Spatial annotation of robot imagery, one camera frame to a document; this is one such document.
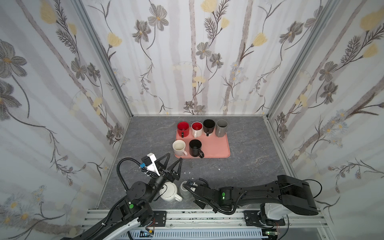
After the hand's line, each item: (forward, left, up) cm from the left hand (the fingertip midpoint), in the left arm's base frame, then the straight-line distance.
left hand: (173, 154), depth 63 cm
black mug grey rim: (+17, -11, -26) cm, 33 cm away
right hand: (-8, -7, -24) cm, 26 cm away
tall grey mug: (+30, -29, -21) cm, 47 cm away
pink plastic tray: (+22, -23, -29) cm, 43 cm away
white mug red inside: (+36, -13, -27) cm, 46 cm away
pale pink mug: (+20, 0, -26) cm, 32 cm away
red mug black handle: (+36, -3, -27) cm, 45 cm away
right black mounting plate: (-22, -39, -28) cm, 52 cm away
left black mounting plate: (-20, +8, -29) cm, 36 cm away
